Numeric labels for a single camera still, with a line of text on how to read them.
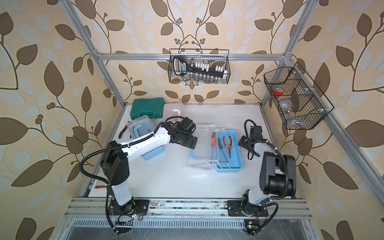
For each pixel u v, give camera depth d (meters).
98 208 0.76
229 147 0.97
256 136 0.74
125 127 1.05
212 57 0.91
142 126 0.94
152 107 1.14
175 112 1.00
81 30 0.80
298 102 0.82
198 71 0.85
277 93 0.82
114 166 0.47
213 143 0.87
